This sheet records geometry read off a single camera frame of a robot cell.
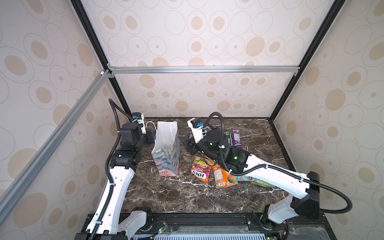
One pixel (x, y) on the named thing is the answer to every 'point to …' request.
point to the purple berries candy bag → (235, 138)
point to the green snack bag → (228, 133)
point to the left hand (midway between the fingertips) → (152, 125)
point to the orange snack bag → (222, 178)
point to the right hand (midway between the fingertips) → (184, 134)
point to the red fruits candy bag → (200, 169)
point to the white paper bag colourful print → (166, 151)
